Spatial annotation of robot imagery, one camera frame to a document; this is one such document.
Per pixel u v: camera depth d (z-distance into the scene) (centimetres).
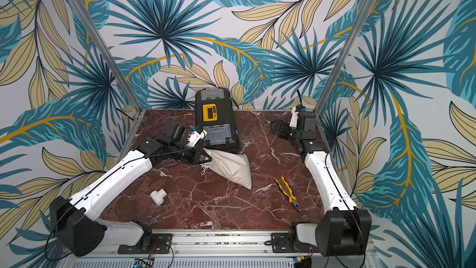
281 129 71
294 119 72
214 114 95
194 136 69
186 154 64
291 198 85
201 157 66
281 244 73
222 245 75
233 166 83
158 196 83
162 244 72
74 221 38
